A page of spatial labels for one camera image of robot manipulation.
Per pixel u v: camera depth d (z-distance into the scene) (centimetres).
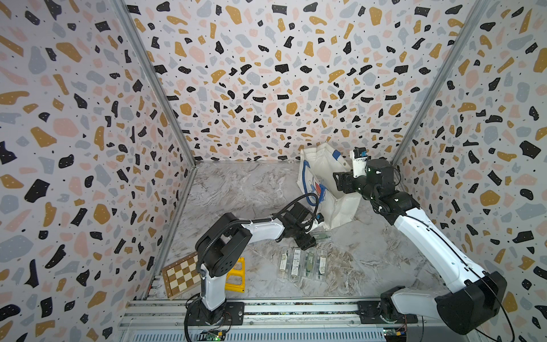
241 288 79
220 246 49
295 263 84
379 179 55
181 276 80
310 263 84
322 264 84
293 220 73
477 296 38
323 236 92
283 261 84
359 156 64
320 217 82
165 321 74
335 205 84
